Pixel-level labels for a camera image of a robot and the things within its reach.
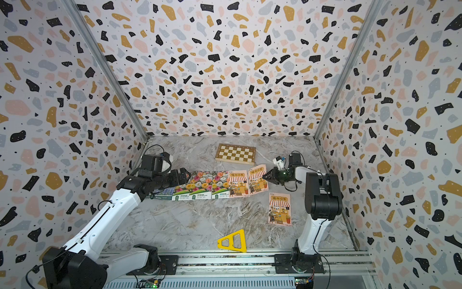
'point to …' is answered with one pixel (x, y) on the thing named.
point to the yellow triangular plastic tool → (230, 238)
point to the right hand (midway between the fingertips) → (266, 177)
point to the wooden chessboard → (236, 153)
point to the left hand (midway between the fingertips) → (184, 176)
